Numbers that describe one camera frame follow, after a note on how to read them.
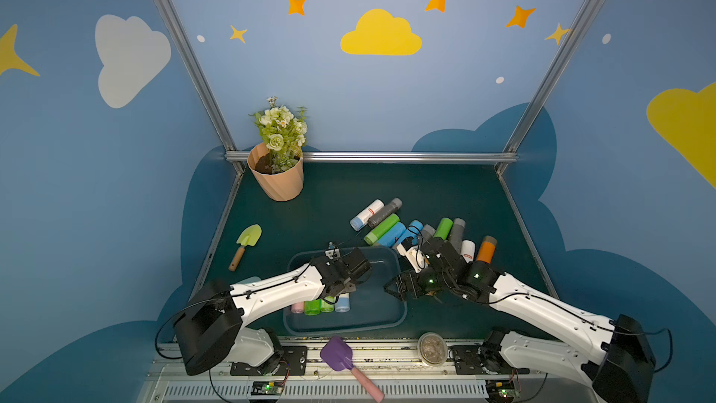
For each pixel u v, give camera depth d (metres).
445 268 0.59
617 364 0.39
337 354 0.75
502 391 0.71
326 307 0.80
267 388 0.72
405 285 0.67
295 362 0.74
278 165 0.99
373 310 0.82
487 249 0.95
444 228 1.00
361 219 1.01
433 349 0.72
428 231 0.98
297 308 0.80
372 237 0.96
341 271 0.63
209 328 0.41
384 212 1.04
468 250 0.93
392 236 0.96
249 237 0.98
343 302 0.81
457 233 0.99
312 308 0.80
